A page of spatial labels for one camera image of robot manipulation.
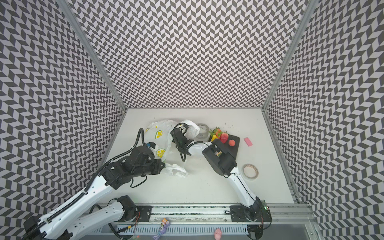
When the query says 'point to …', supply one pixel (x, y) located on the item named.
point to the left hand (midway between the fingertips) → (165, 167)
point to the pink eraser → (248, 141)
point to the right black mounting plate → (257, 212)
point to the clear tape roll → (204, 131)
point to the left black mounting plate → (143, 213)
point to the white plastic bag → (159, 132)
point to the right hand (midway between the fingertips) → (172, 137)
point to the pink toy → (218, 234)
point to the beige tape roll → (250, 171)
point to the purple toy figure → (164, 223)
